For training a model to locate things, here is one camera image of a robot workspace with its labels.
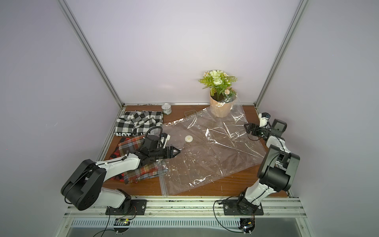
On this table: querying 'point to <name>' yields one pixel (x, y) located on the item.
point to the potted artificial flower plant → (222, 97)
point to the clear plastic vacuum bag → (212, 149)
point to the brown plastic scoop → (188, 113)
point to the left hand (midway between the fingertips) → (179, 152)
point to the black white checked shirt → (135, 123)
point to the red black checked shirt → (117, 153)
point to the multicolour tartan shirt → (148, 171)
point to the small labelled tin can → (167, 108)
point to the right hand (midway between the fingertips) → (255, 121)
